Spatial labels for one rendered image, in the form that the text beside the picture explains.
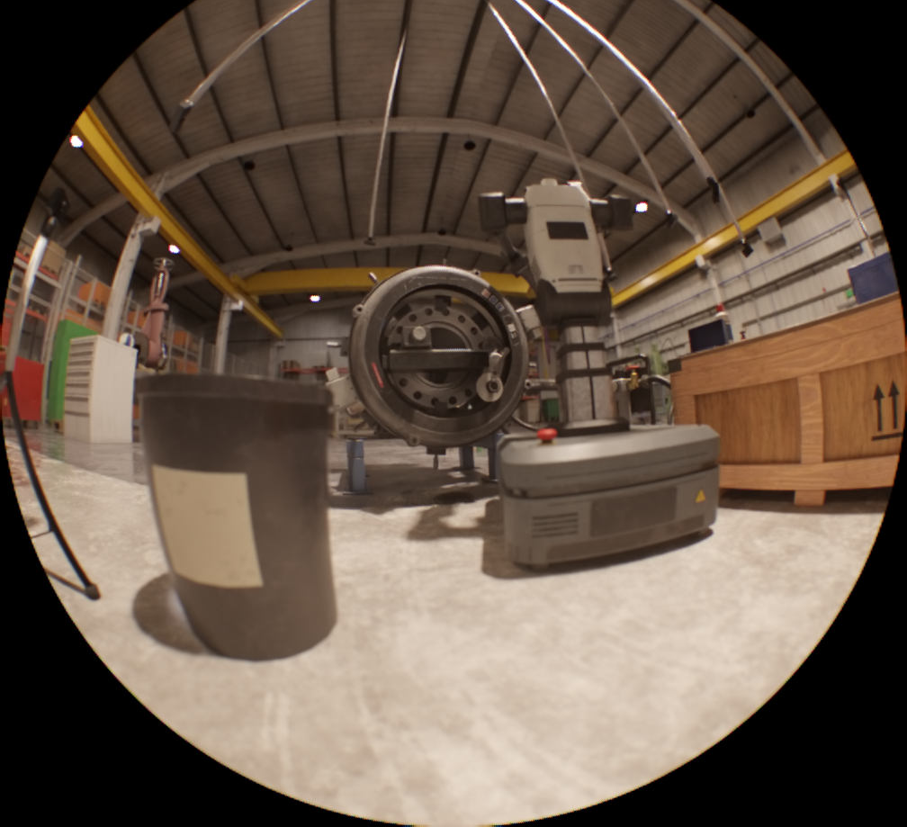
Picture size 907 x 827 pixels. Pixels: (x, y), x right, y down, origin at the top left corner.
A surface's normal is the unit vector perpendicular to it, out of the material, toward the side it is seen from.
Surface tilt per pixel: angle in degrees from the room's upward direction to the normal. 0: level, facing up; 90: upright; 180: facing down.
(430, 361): 90
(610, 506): 90
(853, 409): 90
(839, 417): 90
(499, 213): 120
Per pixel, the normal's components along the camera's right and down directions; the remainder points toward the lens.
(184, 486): 0.30, -0.11
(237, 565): 0.59, -0.10
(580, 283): -0.11, -0.15
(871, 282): -0.97, 0.00
